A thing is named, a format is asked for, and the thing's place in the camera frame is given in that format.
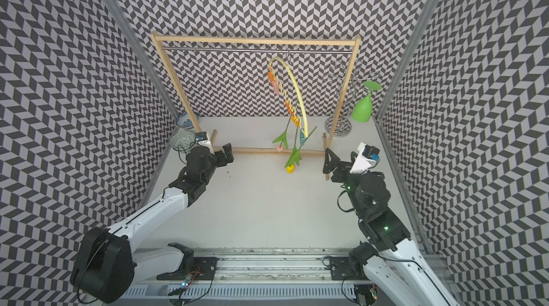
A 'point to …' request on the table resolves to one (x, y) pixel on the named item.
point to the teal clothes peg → (302, 137)
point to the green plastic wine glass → (362, 110)
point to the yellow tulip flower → (292, 169)
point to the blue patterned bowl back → (184, 121)
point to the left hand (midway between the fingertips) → (221, 147)
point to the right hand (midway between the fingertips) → (337, 155)
